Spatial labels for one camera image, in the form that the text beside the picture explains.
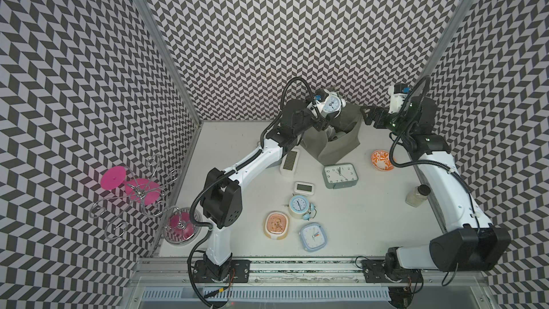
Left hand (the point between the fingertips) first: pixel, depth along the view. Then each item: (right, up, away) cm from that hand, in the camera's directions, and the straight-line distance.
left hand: (329, 105), depth 77 cm
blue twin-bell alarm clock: (-10, -40, +8) cm, 42 cm away
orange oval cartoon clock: (-19, -46, +4) cm, 50 cm away
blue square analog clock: (-6, -49, +2) cm, 49 cm away
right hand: (+14, -3, -2) cm, 15 cm away
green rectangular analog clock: (+8, -29, +19) cm, 36 cm away
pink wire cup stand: (-67, -29, -7) cm, 74 cm away
